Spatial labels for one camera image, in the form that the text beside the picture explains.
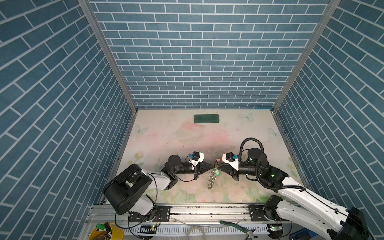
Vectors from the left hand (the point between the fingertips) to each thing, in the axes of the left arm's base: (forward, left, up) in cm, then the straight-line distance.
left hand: (212, 168), depth 72 cm
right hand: (+2, -3, +2) cm, 4 cm away
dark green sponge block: (+48, -1, -17) cm, 51 cm away
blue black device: (-26, -42, -16) cm, 52 cm away
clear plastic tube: (-22, +9, -17) cm, 29 cm away
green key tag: (-1, -2, -1) cm, 3 cm away
